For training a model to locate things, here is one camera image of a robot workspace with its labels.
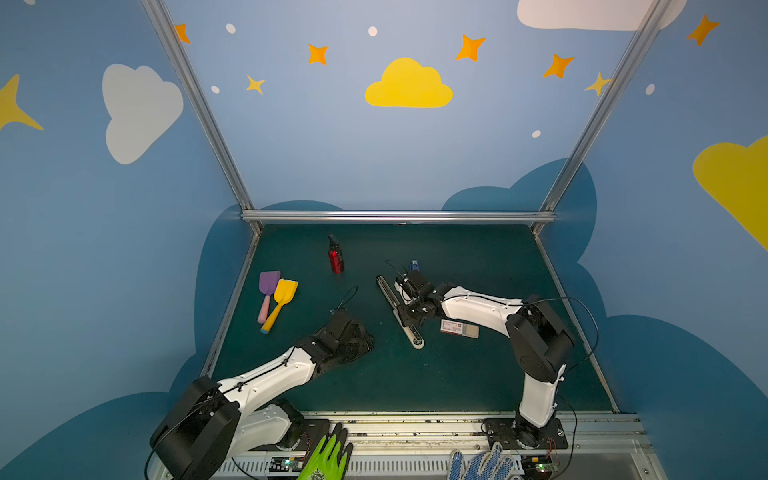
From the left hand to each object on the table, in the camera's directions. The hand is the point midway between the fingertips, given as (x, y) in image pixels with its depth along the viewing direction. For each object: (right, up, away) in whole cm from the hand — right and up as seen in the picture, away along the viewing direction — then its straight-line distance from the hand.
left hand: (378, 344), depth 84 cm
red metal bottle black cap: (-15, +25, +16) cm, 34 cm away
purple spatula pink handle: (-39, +15, +17) cm, 45 cm away
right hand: (+9, +8, +9) cm, 15 cm away
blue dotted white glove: (+27, -24, -15) cm, 40 cm away
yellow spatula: (-34, +13, +17) cm, 40 cm away
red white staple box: (+29, +2, +9) cm, 30 cm away
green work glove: (-11, -23, -14) cm, 29 cm away
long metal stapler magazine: (+10, +2, +7) cm, 12 cm away
